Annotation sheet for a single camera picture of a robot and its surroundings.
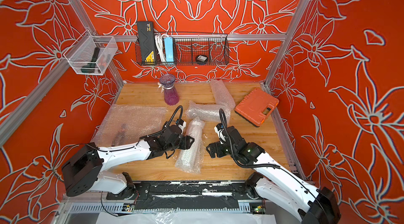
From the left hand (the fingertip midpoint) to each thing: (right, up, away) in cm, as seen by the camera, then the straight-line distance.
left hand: (192, 140), depth 83 cm
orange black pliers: (-42, -1, +6) cm, 42 cm away
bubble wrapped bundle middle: (+8, +14, +9) cm, 19 cm away
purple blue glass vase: (-15, +25, +18) cm, 34 cm away
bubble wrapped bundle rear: (+18, +25, +16) cm, 35 cm away
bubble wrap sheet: (-33, +8, +15) cm, 37 cm away
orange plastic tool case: (+40, +17, +15) cm, 46 cm away
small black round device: (+5, +47, +12) cm, 49 cm away
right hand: (+10, -2, -6) cm, 12 cm away
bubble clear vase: (0, -8, -6) cm, 10 cm away
